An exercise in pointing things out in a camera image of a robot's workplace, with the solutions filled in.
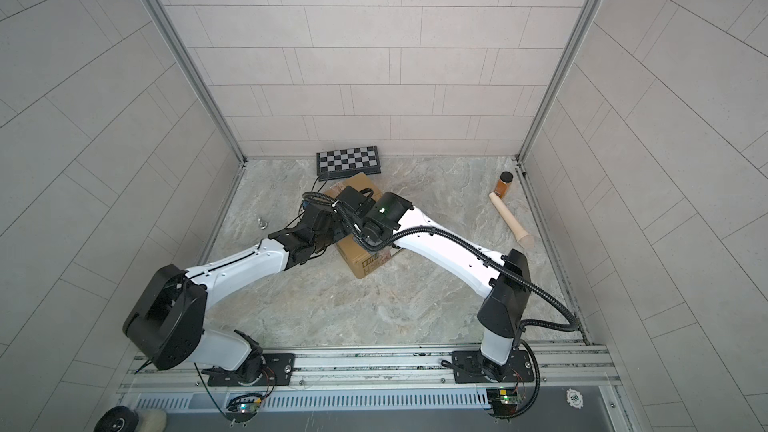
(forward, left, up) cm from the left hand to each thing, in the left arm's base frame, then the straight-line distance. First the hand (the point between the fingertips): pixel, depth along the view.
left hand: (350, 225), depth 88 cm
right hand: (-8, -8, +9) cm, 15 cm away
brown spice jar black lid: (+17, -49, -1) cm, 52 cm away
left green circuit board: (-43, +19, -4) cm, 47 cm away
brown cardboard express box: (-12, -4, +3) cm, 13 cm away
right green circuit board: (-42, -39, -8) cm, 58 cm away
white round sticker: (-41, -55, -7) cm, 69 cm away
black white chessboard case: (+30, +5, -6) cm, 31 cm away
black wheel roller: (-46, +39, +5) cm, 60 cm away
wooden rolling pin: (-2, -53, -5) cm, 54 cm away
